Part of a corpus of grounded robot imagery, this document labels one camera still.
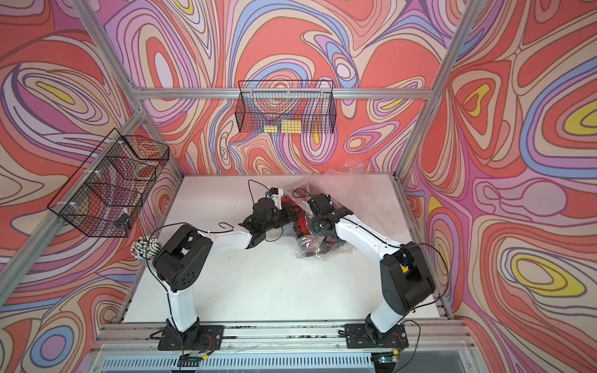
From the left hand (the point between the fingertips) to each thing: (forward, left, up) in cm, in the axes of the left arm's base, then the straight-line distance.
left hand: (306, 209), depth 88 cm
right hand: (-6, -7, -6) cm, 12 cm away
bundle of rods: (-18, +53, +3) cm, 56 cm away
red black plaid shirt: (-11, -8, -8) cm, 15 cm away
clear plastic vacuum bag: (-13, -2, -1) cm, 14 cm away
